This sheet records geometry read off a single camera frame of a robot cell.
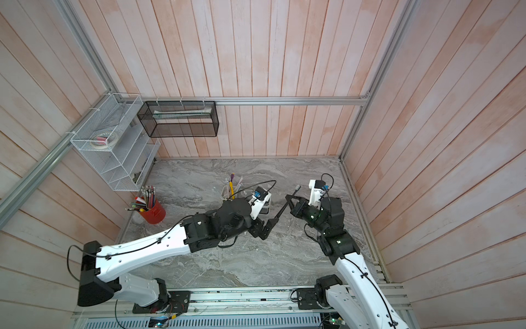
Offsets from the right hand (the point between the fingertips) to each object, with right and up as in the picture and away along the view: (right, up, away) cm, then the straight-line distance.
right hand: (286, 196), depth 73 cm
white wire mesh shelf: (-63, +11, +5) cm, 64 cm away
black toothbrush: (+4, +3, -3) cm, 6 cm away
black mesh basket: (-51, +37, +32) cm, 71 cm away
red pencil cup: (-56, -10, +15) cm, 59 cm away
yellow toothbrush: (-22, +4, +14) cm, 26 cm away
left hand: (-7, -6, -5) cm, 11 cm away
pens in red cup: (-58, -4, +14) cm, 60 cm away
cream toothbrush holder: (-23, +1, +17) cm, 28 cm away
